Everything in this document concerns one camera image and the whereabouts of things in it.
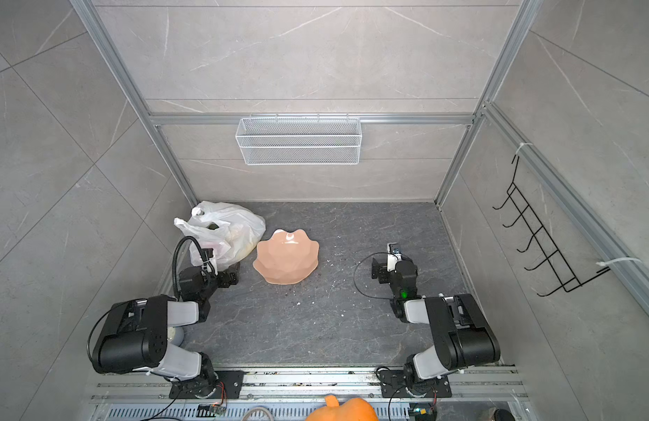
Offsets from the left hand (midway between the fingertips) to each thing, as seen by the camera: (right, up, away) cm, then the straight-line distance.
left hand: (228, 259), depth 93 cm
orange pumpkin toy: (+43, -32, -31) cm, 62 cm away
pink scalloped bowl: (+21, 0, +5) cm, 21 cm away
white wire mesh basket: (+25, +46, +8) cm, 53 cm away
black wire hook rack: (+92, +3, -28) cm, 96 cm away
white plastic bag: (-1, +10, +5) cm, 12 cm away
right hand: (+59, +1, 0) cm, 59 cm away
